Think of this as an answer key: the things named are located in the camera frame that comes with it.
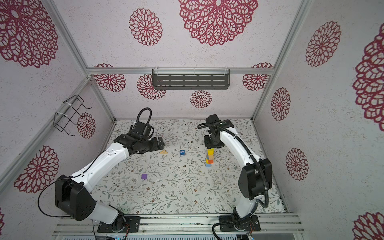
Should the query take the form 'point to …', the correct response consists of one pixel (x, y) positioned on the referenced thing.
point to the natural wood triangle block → (164, 152)
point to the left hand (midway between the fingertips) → (157, 147)
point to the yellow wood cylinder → (207, 161)
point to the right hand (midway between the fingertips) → (210, 143)
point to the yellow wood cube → (210, 153)
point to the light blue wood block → (208, 165)
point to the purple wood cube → (144, 176)
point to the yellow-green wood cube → (211, 151)
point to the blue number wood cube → (182, 152)
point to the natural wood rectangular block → (211, 157)
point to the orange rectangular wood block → (210, 161)
